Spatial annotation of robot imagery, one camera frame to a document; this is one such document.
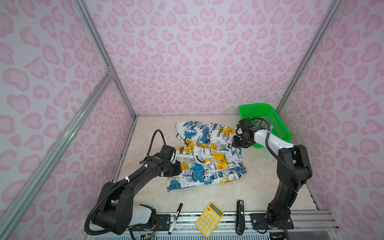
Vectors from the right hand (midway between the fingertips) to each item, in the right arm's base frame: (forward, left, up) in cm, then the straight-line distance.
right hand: (236, 142), depth 94 cm
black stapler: (-41, +3, -4) cm, 42 cm away
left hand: (-17, +33, -2) cm, 37 cm away
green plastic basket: (+17, -32, -3) cm, 37 cm away
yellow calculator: (-41, +18, -6) cm, 45 cm away
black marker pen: (-42, +34, -6) cm, 54 cm away
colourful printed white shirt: (-6, +18, -6) cm, 20 cm away
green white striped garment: (+17, -20, +2) cm, 26 cm away
